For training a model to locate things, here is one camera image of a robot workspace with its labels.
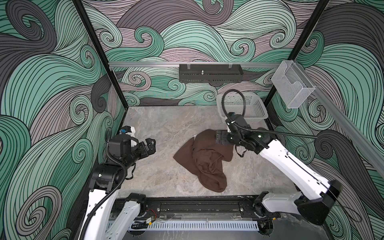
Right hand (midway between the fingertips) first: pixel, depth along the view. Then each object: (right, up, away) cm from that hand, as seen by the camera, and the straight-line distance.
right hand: (223, 135), depth 74 cm
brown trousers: (-8, -13, +10) cm, 18 cm away
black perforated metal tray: (-4, +39, +22) cm, 44 cm away
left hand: (-36, -2, -7) cm, 37 cm away
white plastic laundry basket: (+35, +13, +40) cm, 54 cm away
